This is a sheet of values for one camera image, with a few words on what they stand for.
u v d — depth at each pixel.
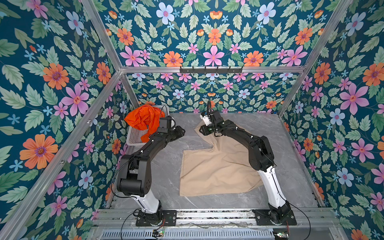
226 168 0.89
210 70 0.93
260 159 0.63
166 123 0.72
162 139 0.66
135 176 0.47
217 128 0.77
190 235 0.77
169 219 0.74
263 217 0.73
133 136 0.99
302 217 0.75
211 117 0.81
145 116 1.04
